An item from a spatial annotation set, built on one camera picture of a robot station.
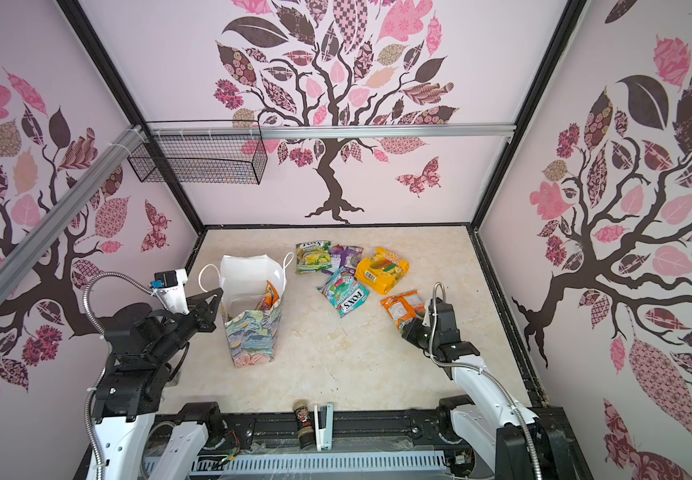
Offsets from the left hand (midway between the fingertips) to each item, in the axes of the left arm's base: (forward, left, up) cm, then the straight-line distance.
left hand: (224, 296), depth 67 cm
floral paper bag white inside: (+12, +1, -16) cm, 20 cm away
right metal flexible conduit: (-13, -47, -4) cm, 49 cm away
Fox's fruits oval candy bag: (+7, -5, -16) cm, 18 cm away
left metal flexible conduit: (-13, +23, -4) cm, 27 cm away
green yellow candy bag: (+32, -15, -25) cm, 43 cm away
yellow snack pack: (+23, -39, -22) cm, 51 cm away
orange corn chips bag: (+10, -7, -15) cm, 20 cm away
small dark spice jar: (-24, -18, -25) cm, 39 cm away
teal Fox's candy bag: (+17, -27, -25) cm, 40 cm away
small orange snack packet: (+10, -46, -23) cm, 52 cm away
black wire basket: (+51, +20, +6) cm, 55 cm away
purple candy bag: (+32, -27, -25) cm, 48 cm away
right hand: (+4, -45, -22) cm, 50 cm away
